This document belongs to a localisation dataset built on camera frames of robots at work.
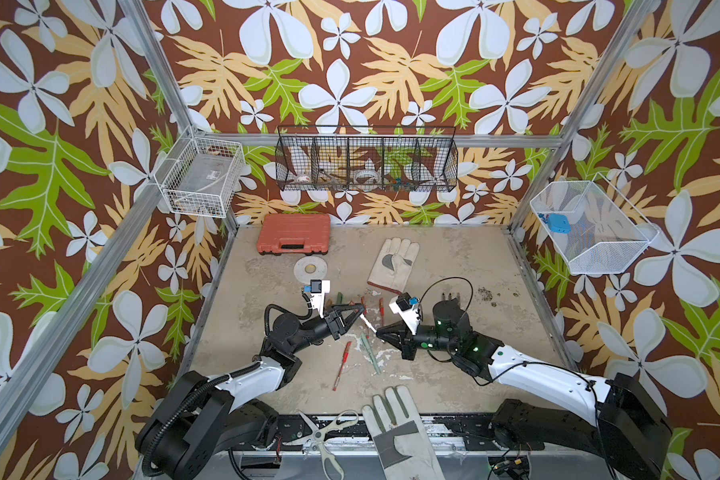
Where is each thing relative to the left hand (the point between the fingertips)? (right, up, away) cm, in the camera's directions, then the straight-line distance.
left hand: (361, 306), depth 72 cm
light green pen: (+3, -17, +16) cm, 23 cm away
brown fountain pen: (+31, -2, +29) cm, 42 cm away
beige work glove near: (+10, -34, 0) cm, 35 cm away
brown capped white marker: (+2, -4, +1) cm, 5 cm away
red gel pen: (-4, -18, +14) cm, 23 cm away
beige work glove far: (+12, +9, +35) cm, 39 cm away
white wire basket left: (-47, +36, +14) cm, 61 cm away
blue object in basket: (+59, +22, +14) cm, 64 cm away
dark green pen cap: (-7, -2, +27) cm, 28 cm away
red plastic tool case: (-26, +21, +43) cm, 55 cm away
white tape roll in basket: (+2, +39, +26) cm, 47 cm away
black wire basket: (+2, +45, +25) cm, 51 cm away
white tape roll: (-18, +8, +35) cm, 41 cm away
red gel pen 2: (+1, +1, -2) cm, 2 cm away
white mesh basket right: (+66, +18, +5) cm, 68 cm away
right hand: (+4, -7, +1) cm, 8 cm away
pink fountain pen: (+29, -1, +28) cm, 40 cm away
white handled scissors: (-5, -30, +4) cm, 31 cm away
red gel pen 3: (+5, +1, -7) cm, 9 cm away
